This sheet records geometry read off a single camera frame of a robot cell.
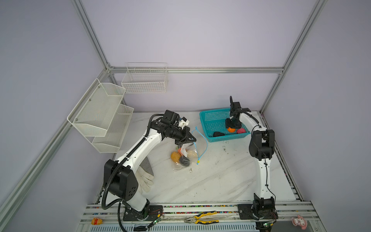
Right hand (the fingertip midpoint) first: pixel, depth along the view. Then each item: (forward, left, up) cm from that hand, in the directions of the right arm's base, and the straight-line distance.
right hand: (229, 125), depth 106 cm
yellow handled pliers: (-59, +26, -4) cm, 65 cm away
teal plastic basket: (-2, +12, +5) cm, 13 cm away
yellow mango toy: (-27, +38, +1) cm, 47 cm away
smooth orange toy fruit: (-6, 0, +1) cm, 6 cm away
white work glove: (-40, +56, -3) cm, 69 cm away
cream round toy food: (-28, +28, +5) cm, 40 cm away
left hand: (-27, +26, +19) cm, 42 cm away
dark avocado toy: (-8, +9, -1) cm, 12 cm away
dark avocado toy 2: (-31, +32, +3) cm, 45 cm away
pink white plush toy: (-59, -25, -3) cm, 64 cm away
